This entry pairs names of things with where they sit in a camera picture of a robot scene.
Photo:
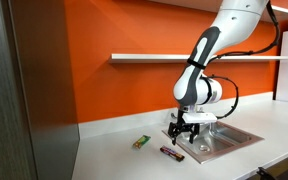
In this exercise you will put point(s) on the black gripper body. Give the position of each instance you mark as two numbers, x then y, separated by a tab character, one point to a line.
182	126

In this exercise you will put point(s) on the brown Snickers bar pack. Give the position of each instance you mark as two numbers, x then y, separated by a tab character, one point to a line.
172	153

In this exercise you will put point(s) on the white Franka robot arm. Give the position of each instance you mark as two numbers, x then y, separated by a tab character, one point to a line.
200	60

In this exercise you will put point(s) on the round sink drain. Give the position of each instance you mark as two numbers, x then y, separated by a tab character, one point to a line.
204	148

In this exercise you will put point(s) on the green snack pack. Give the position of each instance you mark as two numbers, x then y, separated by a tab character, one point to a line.
141	142

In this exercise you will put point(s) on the stainless steel sink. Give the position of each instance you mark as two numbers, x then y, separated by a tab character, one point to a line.
230	136

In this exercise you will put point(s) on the white counter backsplash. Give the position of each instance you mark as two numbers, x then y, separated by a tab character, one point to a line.
124	123

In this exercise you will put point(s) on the dark wood cabinet panel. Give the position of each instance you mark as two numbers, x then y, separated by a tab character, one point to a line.
27	100

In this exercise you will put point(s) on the white wall shelf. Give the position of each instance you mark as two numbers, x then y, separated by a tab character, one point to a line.
144	58

